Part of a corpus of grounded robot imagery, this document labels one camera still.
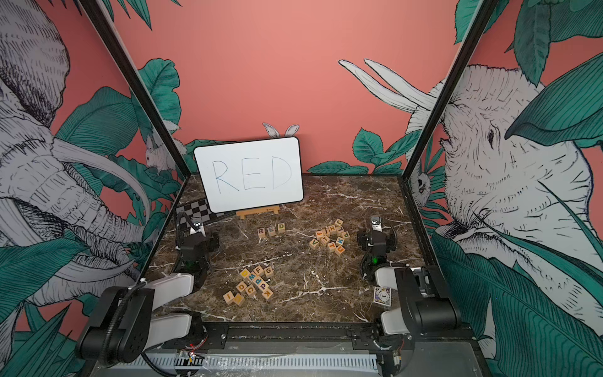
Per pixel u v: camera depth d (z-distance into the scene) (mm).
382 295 816
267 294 800
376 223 781
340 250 921
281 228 982
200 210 1031
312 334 759
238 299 798
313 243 933
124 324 418
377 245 698
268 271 859
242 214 1028
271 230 978
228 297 799
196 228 747
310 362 702
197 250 685
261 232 970
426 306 440
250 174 935
